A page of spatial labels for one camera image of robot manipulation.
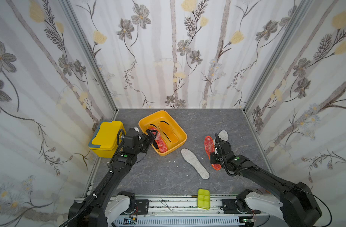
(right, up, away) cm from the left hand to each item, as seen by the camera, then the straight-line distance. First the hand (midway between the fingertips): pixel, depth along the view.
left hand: (157, 134), depth 79 cm
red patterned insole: (+1, -8, +16) cm, 18 cm away
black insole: (-2, -8, +16) cm, 18 cm away
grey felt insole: (+21, -17, +12) cm, 30 cm away
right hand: (+33, -12, +7) cm, 36 cm away
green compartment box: (+26, -35, -3) cm, 44 cm away
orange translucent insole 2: (+2, +3, +28) cm, 28 cm away
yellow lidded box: (-31, -2, +7) cm, 32 cm away
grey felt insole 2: (+47, -2, +25) cm, 53 cm away
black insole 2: (+3, +7, +31) cm, 32 cm away
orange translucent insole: (-7, +4, +28) cm, 29 cm away
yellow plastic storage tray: (-7, +10, +32) cm, 34 cm away
